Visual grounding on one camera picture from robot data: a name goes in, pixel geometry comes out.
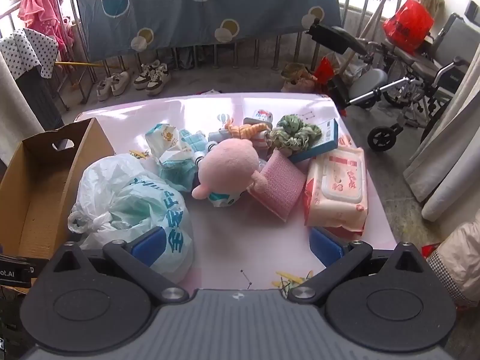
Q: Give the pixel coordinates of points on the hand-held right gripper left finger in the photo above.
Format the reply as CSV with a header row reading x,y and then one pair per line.
x,y
148,245

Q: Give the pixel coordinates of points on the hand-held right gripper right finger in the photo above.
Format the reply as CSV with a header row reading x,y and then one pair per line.
x,y
324,247

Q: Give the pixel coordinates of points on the pink mesh sponge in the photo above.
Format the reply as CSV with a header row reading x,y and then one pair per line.
x,y
279,183

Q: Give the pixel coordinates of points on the blue white tissue packet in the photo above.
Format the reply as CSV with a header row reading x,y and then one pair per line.
x,y
176,172

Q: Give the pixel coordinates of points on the brown cardboard box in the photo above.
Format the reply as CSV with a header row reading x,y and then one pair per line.
x,y
37,195

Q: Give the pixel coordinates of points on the blue white carton box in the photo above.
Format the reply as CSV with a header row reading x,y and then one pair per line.
x,y
326,138

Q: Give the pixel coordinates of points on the pink plush toy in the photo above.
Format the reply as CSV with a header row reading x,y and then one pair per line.
x,y
228,161

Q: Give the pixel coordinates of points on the green fabric scrunchie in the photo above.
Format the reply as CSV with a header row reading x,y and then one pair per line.
x,y
292,135

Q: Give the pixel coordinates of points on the orange hair rag doll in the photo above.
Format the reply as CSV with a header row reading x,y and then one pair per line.
x,y
243,131

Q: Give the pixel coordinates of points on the white yogurt cup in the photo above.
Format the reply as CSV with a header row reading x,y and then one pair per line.
x,y
262,116

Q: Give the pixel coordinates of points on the pink wet wipes pack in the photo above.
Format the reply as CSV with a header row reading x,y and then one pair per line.
x,y
337,195

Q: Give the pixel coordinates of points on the white plastic bag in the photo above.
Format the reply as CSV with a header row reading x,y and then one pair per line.
x,y
112,187

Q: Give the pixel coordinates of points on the beige checkered trim garment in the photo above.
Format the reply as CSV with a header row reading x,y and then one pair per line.
x,y
461,258

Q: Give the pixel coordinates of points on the white curtain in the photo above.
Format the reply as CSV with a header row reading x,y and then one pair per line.
x,y
446,150

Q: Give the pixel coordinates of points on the black and white sneakers pair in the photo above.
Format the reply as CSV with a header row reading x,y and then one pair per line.
x,y
159,78

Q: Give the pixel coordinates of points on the brown white sneaker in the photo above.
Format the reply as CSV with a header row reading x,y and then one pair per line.
x,y
144,75

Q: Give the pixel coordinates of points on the green brown bag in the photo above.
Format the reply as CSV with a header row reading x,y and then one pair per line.
x,y
298,77

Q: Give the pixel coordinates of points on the small red bag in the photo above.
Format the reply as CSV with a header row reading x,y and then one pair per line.
x,y
323,73

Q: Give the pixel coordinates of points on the yellow pole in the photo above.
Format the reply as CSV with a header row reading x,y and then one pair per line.
x,y
86,64

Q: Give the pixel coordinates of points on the metal railing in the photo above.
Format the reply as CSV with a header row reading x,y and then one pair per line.
x,y
279,50

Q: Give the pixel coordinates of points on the grey wheelchair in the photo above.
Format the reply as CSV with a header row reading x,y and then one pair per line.
x,y
412,63

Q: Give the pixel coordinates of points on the white star print cloth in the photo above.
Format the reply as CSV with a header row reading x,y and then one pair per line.
x,y
26,52

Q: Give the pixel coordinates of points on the large red plastic bag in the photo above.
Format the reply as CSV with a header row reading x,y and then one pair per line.
x,y
407,22

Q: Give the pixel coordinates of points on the blue spotted blanket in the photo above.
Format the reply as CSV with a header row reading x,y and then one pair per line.
x,y
225,0

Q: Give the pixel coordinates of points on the pink hanging garment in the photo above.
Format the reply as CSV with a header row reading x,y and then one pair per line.
x,y
41,11

